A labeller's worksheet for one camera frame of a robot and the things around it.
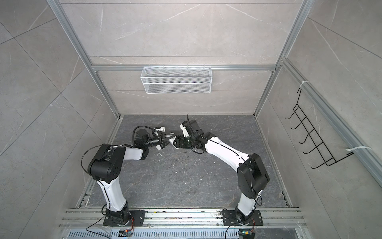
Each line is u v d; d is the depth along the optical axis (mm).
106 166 516
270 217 750
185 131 761
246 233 702
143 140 767
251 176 463
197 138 644
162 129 910
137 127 880
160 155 975
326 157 610
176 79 1009
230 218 729
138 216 732
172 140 836
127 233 698
